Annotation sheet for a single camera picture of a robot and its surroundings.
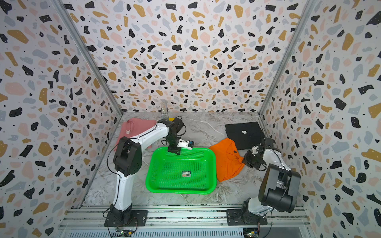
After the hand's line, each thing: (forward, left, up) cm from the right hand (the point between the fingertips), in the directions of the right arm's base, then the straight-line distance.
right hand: (244, 160), depth 90 cm
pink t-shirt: (+26, +77, 0) cm, 81 cm away
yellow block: (+10, +42, +26) cm, 50 cm away
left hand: (+6, +40, +2) cm, 41 cm away
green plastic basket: (-6, +32, -4) cm, 32 cm away
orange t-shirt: (+2, +9, -4) cm, 10 cm away
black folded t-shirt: (+23, -6, -6) cm, 25 cm away
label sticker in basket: (-7, +35, -4) cm, 36 cm away
